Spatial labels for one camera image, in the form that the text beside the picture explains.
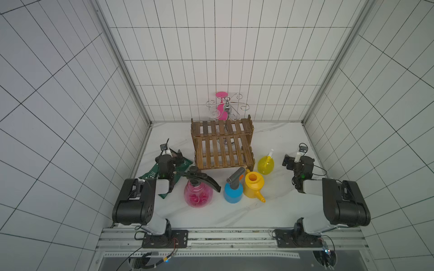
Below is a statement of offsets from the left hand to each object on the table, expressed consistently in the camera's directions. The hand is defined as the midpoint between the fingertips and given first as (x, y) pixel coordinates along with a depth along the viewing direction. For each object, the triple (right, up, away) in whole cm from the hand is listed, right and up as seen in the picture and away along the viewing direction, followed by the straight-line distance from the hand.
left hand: (171, 154), depth 95 cm
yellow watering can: (+45, -12, -15) cm, 49 cm away
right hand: (+68, 0, -1) cm, 68 cm away
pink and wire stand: (+31, +26, -5) cm, 41 cm away
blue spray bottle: (+34, -14, -19) cm, 42 cm away
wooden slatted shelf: (+30, +6, -5) cm, 31 cm away
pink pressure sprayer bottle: (+19, -14, -23) cm, 33 cm away
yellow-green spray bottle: (+52, -4, -11) cm, 53 cm away
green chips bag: (+8, -6, -12) cm, 16 cm away
